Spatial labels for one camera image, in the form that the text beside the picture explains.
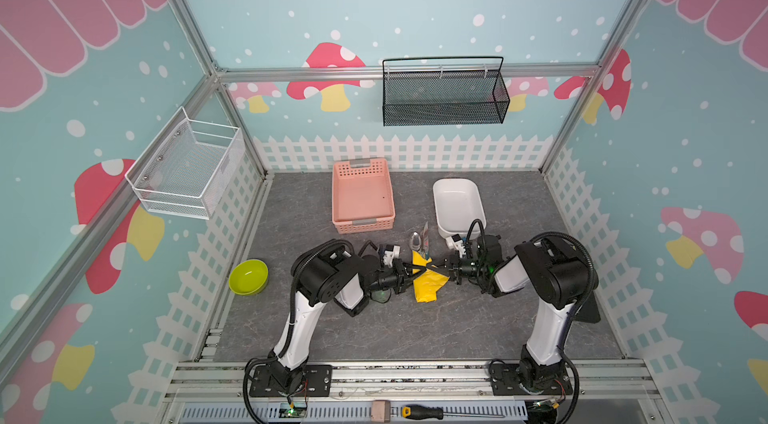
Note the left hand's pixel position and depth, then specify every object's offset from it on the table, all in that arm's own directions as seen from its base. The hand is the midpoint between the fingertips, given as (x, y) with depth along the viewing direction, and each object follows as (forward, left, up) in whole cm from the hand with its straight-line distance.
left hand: (426, 276), depth 88 cm
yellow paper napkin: (-4, 0, +3) cm, 5 cm away
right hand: (+3, 0, +1) cm, 3 cm away
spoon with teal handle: (+12, +3, -1) cm, 13 cm away
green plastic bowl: (0, +55, -3) cm, 55 cm away
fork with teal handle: (+13, 0, -1) cm, 13 cm away
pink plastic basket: (+37, +23, -7) cm, 44 cm away
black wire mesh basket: (+53, -6, +29) cm, 61 cm away
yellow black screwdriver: (-33, 0, -1) cm, 33 cm away
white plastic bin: (+31, -13, -3) cm, 34 cm away
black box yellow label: (-9, -45, -1) cm, 46 cm away
